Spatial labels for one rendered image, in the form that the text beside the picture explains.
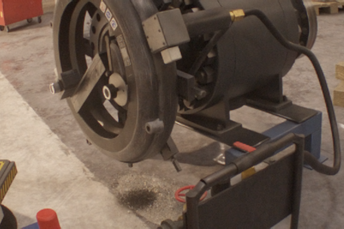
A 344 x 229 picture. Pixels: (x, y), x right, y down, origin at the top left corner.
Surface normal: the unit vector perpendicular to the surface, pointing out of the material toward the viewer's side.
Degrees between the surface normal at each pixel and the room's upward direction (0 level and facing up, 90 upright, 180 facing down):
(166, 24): 68
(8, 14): 90
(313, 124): 90
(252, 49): 93
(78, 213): 0
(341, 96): 90
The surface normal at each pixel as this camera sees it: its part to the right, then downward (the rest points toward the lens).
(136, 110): -0.80, 0.29
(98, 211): -0.10, -0.93
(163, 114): 0.59, 0.46
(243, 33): 0.57, 0.07
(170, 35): 0.52, -0.14
